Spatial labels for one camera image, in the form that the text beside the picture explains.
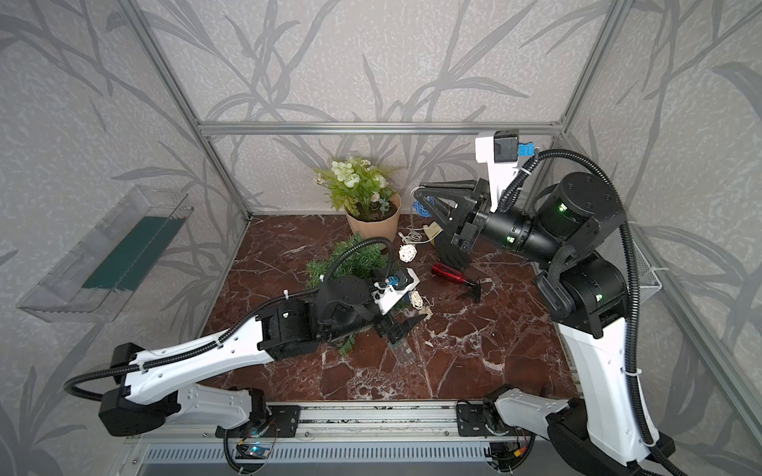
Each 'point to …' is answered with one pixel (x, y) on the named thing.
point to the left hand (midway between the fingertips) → (412, 296)
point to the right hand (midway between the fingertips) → (418, 194)
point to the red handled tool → (454, 275)
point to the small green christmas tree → (359, 255)
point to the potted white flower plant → (359, 189)
